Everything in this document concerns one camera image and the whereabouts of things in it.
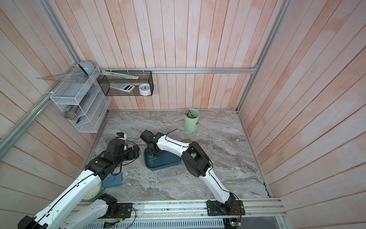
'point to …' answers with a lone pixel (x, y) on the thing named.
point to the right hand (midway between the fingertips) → (151, 152)
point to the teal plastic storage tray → (164, 160)
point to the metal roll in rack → (71, 114)
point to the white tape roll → (145, 89)
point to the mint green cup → (191, 124)
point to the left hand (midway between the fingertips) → (132, 150)
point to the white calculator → (125, 87)
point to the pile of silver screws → (151, 160)
